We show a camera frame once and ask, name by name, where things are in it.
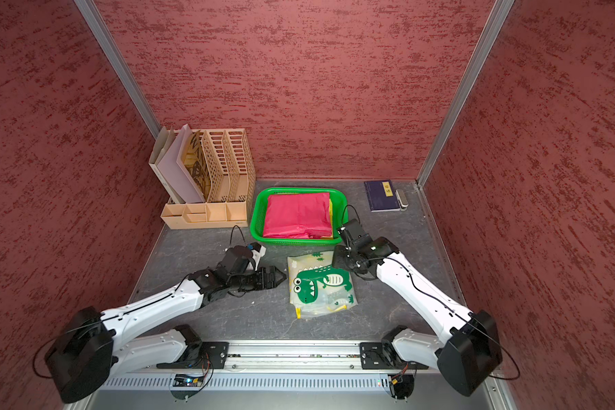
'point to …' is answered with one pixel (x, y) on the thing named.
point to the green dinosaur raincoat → (316, 287)
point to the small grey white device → (401, 199)
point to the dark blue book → (381, 196)
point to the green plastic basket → (257, 215)
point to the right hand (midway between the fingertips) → (340, 266)
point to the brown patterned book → (195, 161)
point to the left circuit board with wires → (185, 380)
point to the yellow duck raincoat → (330, 206)
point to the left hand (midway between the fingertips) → (276, 284)
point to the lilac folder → (176, 176)
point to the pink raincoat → (298, 215)
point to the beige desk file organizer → (231, 172)
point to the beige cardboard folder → (164, 140)
